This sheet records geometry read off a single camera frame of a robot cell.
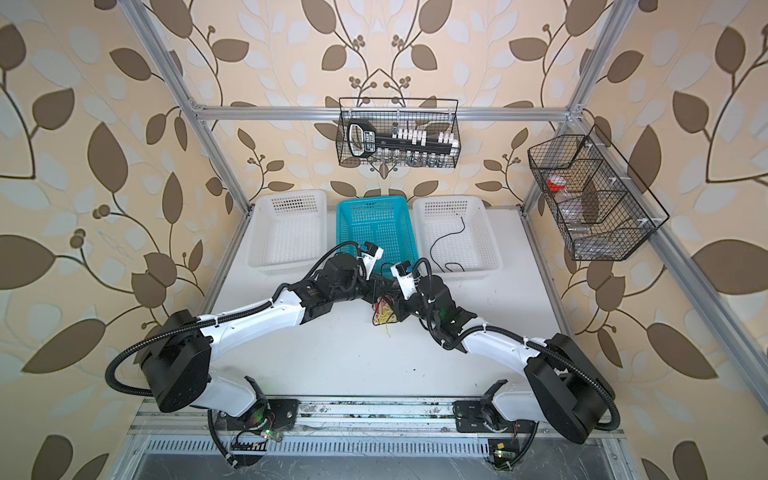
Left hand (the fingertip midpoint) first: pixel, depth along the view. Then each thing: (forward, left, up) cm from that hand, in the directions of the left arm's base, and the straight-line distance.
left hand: (396, 281), depth 79 cm
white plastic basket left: (+31, +42, -18) cm, 55 cm away
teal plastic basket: (+37, +6, -17) cm, 41 cm away
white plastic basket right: (+32, -22, -18) cm, 42 cm away
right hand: (-1, +3, -4) cm, 6 cm away
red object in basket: (+23, -43, +16) cm, 51 cm away
